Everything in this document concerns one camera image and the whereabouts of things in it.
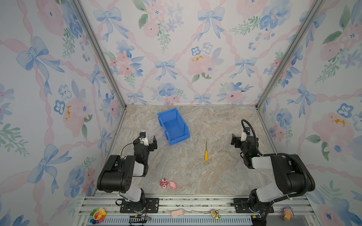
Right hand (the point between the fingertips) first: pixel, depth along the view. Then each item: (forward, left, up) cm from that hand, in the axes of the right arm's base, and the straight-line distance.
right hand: (241, 134), depth 94 cm
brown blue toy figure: (-44, -14, -5) cm, 46 cm away
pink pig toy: (-31, +44, -6) cm, 54 cm away
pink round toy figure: (-31, +49, -3) cm, 58 cm away
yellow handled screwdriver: (-11, +24, -6) cm, 27 cm away
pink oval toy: (-44, +41, -4) cm, 61 cm away
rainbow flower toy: (-46, +81, -5) cm, 93 cm away
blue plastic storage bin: (+9, +45, -7) cm, 46 cm away
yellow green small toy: (-44, +22, -5) cm, 50 cm away
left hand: (-3, +62, +2) cm, 62 cm away
